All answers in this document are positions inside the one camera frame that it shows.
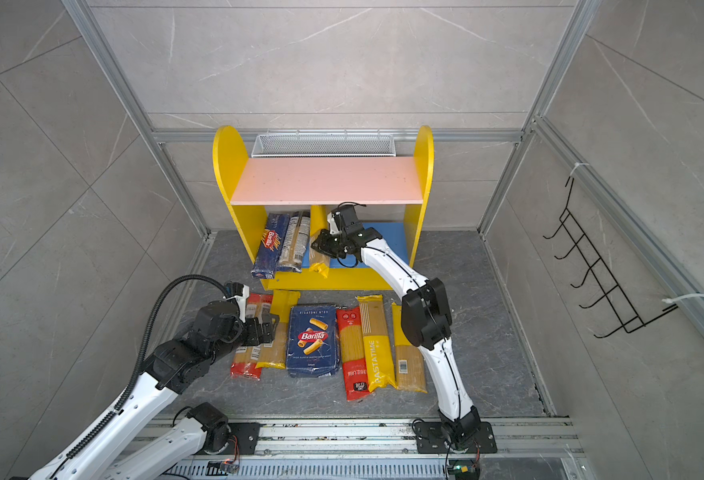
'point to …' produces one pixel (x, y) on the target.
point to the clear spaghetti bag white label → (295, 243)
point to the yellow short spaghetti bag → (319, 263)
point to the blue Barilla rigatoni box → (313, 347)
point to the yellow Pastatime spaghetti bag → (379, 361)
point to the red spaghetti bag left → (247, 360)
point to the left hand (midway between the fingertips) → (263, 312)
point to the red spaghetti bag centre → (356, 376)
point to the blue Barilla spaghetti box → (271, 245)
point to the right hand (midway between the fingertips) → (313, 244)
